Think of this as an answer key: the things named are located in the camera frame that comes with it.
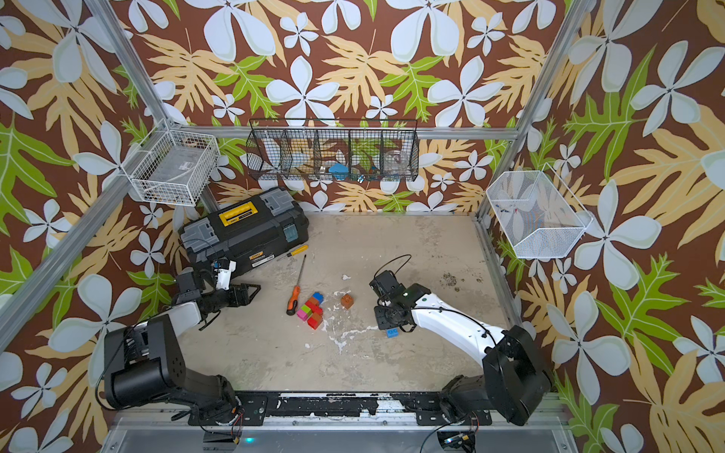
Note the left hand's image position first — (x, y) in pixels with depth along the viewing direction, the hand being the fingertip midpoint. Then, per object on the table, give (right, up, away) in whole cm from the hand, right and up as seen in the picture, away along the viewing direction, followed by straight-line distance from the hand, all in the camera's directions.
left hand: (250, 284), depth 92 cm
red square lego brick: (+22, -12, -4) cm, 25 cm away
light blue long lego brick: (+46, -13, -11) cm, 49 cm away
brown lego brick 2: (+32, -6, 0) cm, 33 cm away
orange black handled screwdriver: (+15, -3, +3) cm, 15 cm away
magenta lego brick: (+18, -10, -3) cm, 21 cm away
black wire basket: (+31, +47, +6) cm, 56 cm away
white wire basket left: (-20, +37, -6) cm, 42 cm away
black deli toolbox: (-1, +18, 0) cm, 18 cm away
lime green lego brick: (+19, -8, -2) cm, 21 cm away
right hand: (+44, -9, -7) cm, 45 cm away
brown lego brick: (+21, -6, +1) cm, 22 cm away
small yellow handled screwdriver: (+13, +11, +15) cm, 23 cm away
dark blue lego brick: (+22, -5, +3) cm, 23 cm away
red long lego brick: (+22, -8, -2) cm, 23 cm away
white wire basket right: (+91, +22, -8) cm, 94 cm away
